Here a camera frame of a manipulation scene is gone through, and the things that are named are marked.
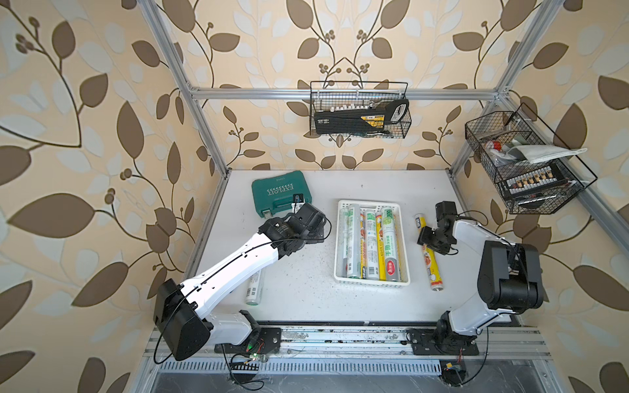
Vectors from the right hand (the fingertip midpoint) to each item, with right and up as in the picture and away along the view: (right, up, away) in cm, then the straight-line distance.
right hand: (426, 243), depth 94 cm
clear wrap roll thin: (-29, +2, -5) cm, 30 cm away
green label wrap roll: (-32, +1, -3) cm, 32 cm away
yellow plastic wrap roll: (-25, 0, -2) cm, 25 cm away
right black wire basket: (+18, +39, -10) cm, 44 cm away
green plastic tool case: (-61, +20, +13) cm, 66 cm away
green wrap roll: (-16, +2, -7) cm, 17 cm away
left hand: (-45, +8, -17) cm, 49 cm away
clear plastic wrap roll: (-63, -13, -13) cm, 66 cm away
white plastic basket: (-22, +14, +13) cm, 29 cm away
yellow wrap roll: (-18, 0, -3) cm, 19 cm away
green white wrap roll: (-22, 0, -3) cm, 22 cm away
